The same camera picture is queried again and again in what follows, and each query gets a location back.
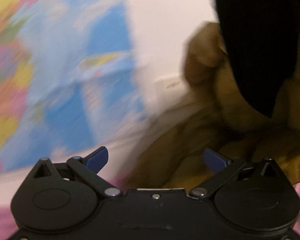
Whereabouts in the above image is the tan puffer jacket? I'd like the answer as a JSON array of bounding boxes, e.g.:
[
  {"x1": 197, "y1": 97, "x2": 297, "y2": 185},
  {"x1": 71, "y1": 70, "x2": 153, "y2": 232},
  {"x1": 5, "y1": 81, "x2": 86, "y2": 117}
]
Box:
[{"x1": 125, "y1": 22, "x2": 300, "y2": 190}]

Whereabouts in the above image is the white wall socket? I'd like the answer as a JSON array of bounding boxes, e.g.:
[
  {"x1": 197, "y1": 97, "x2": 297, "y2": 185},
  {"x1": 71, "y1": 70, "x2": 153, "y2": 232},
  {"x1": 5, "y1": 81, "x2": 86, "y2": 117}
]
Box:
[{"x1": 154, "y1": 75, "x2": 187, "y2": 100}]

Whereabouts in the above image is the colourful wall map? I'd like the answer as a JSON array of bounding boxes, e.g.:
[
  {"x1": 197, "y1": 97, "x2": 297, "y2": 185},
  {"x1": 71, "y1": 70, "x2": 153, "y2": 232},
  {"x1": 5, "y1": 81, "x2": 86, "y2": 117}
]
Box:
[{"x1": 0, "y1": 0, "x2": 149, "y2": 173}]

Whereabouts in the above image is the pink floral bed sheet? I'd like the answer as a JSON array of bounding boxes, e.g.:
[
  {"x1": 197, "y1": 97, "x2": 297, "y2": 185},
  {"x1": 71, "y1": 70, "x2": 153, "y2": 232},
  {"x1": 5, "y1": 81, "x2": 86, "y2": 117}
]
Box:
[{"x1": 0, "y1": 172, "x2": 300, "y2": 240}]

